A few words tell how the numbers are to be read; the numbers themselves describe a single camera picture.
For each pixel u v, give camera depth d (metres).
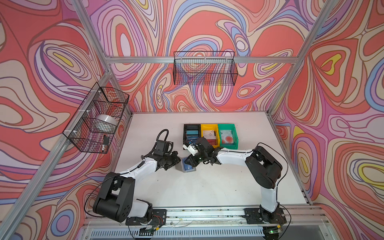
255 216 0.73
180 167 0.88
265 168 0.51
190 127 1.08
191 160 0.78
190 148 0.82
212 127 1.12
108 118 0.74
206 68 0.96
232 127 1.02
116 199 0.42
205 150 0.73
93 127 0.73
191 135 1.02
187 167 0.88
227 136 1.03
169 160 0.77
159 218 0.72
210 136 1.04
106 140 0.73
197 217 0.75
